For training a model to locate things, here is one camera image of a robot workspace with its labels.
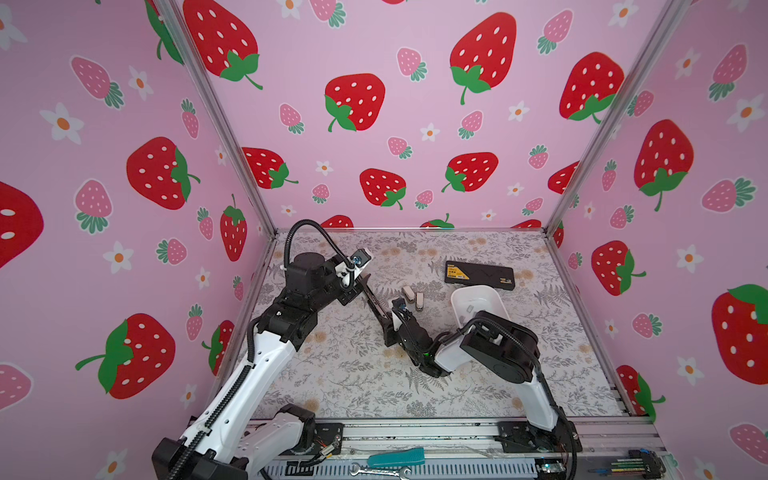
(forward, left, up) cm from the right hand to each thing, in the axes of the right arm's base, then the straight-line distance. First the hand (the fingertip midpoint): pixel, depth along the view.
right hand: (380, 317), depth 93 cm
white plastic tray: (+11, -28, -3) cm, 30 cm away
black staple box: (+22, -33, -2) cm, 40 cm away
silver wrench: (-39, 0, -4) cm, 39 cm away
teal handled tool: (-35, -13, -4) cm, 38 cm away
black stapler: (+4, +1, -2) cm, 5 cm away
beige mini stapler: (+8, -12, -1) cm, 14 cm away
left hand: (0, +4, +27) cm, 27 cm away
